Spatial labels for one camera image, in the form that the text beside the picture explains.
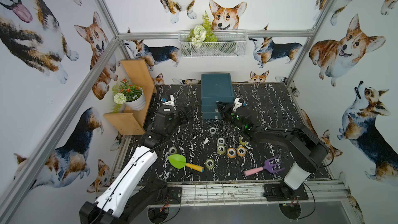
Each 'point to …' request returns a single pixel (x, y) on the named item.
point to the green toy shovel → (179, 162)
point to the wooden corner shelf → (134, 122)
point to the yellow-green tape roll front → (212, 162)
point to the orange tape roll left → (233, 155)
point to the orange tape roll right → (240, 154)
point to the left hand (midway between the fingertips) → (184, 105)
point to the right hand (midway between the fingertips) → (220, 98)
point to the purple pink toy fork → (267, 166)
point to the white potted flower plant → (131, 96)
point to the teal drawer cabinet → (215, 87)
